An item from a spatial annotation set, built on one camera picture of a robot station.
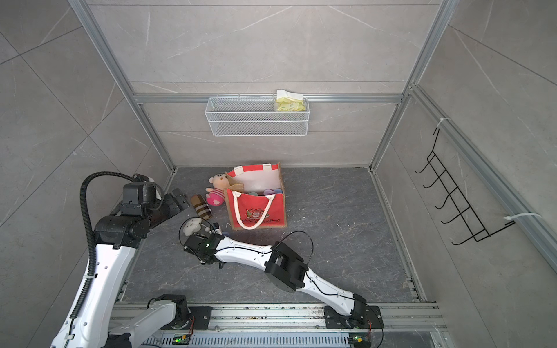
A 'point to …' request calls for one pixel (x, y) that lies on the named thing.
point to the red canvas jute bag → (255, 197)
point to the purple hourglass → (268, 191)
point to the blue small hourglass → (278, 191)
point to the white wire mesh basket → (254, 117)
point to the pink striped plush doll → (215, 196)
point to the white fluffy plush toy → (192, 225)
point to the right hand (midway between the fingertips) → (223, 253)
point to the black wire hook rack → (458, 197)
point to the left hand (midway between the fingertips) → (177, 199)
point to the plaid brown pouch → (201, 206)
